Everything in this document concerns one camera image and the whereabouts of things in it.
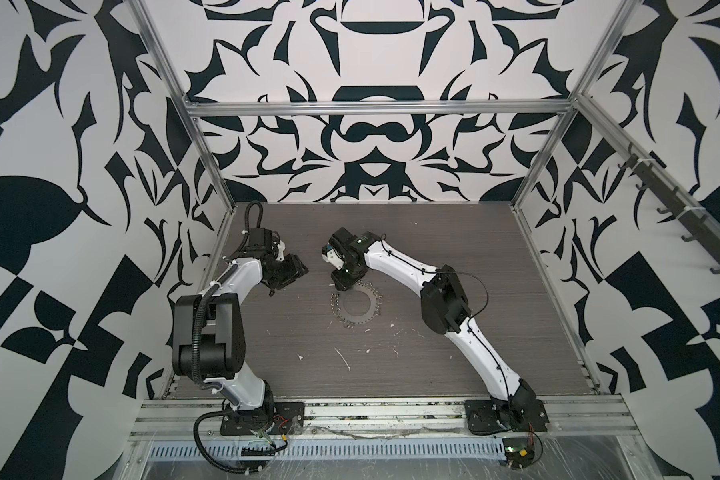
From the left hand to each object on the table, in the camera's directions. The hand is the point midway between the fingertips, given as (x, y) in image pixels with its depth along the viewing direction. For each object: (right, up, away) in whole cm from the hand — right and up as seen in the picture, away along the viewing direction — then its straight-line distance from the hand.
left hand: (301, 268), depth 92 cm
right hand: (+11, -5, +5) cm, 13 cm away
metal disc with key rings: (+17, -11, +1) cm, 20 cm away
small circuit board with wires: (+55, -41, -21) cm, 72 cm away
